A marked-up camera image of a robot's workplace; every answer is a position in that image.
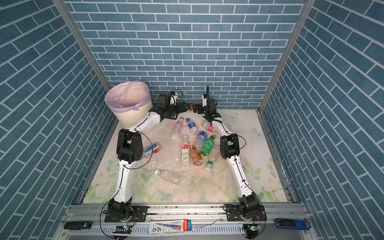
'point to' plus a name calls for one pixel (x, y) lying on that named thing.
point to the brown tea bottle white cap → (196, 155)
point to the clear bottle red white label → (185, 151)
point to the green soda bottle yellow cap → (207, 146)
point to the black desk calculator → (173, 116)
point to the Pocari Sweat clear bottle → (200, 140)
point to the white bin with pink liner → (130, 102)
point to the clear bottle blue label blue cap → (192, 127)
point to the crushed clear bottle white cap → (171, 177)
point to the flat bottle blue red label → (155, 148)
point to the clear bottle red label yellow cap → (206, 125)
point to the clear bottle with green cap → (212, 156)
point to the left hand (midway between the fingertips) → (185, 106)
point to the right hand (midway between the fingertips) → (195, 104)
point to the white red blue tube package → (170, 226)
